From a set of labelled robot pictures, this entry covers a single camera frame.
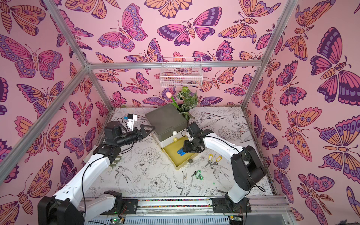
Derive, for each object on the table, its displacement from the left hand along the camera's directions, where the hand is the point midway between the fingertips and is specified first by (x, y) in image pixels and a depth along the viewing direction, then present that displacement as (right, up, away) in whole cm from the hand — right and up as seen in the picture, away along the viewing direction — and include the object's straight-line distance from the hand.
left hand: (153, 129), depth 74 cm
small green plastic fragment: (+33, -32, +7) cm, 47 cm away
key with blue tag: (+14, -16, +19) cm, 29 cm away
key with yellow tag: (+38, -21, +16) cm, 46 cm away
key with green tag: (+25, -28, +9) cm, 39 cm away
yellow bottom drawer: (+12, -21, +15) cm, 28 cm away
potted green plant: (+20, +17, +16) cm, 31 cm away
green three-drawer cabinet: (+7, +3, +11) cm, 14 cm away
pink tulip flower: (+7, +21, +16) cm, 27 cm away
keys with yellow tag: (+34, -20, +18) cm, 43 cm away
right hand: (+16, -14, +12) cm, 25 cm away
